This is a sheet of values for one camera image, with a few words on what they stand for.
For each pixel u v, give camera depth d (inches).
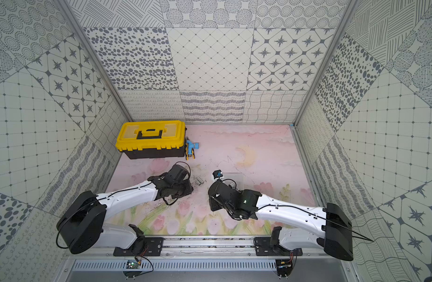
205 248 29.9
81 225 16.5
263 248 28.9
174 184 26.5
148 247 28.8
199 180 37.0
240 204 21.0
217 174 26.5
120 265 27.6
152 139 36.9
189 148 41.1
